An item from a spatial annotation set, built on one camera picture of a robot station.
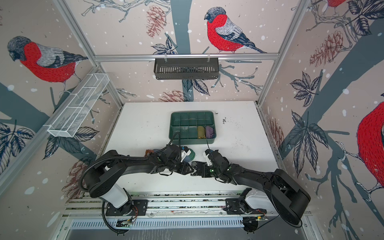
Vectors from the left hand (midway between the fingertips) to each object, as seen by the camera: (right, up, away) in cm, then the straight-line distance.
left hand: (191, 171), depth 82 cm
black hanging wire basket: (-5, +65, +25) cm, 70 cm away
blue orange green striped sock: (-3, +5, +7) cm, 9 cm away
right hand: (+3, -1, +2) cm, 4 cm away
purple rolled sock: (+11, +21, +13) cm, 27 cm away
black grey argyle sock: (+3, +1, +3) cm, 5 cm away
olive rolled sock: (+6, +21, +13) cm, 25 cm away
